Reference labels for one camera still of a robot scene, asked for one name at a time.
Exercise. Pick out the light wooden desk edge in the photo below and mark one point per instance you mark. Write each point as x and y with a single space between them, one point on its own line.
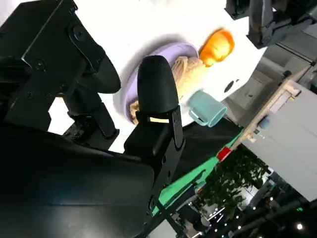
267 104

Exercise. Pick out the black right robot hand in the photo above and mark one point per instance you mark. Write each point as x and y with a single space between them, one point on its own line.
62 186

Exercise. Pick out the small red box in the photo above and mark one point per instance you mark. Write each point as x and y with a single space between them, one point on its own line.
224 153

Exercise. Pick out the pale green mug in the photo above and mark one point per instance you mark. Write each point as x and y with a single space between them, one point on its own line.
208 109

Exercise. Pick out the grey desk panel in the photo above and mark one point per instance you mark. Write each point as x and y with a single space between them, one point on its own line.
287 143

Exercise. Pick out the dark green plant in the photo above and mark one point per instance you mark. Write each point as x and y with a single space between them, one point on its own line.
232 178

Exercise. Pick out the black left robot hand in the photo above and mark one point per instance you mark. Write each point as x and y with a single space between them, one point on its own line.
272 29

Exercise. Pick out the orange and white bread roll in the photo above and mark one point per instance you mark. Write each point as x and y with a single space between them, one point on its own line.
218 47

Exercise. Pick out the lilac plate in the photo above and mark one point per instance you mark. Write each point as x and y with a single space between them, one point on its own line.
173 50

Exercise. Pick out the beige towel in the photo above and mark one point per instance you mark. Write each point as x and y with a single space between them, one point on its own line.
188 72

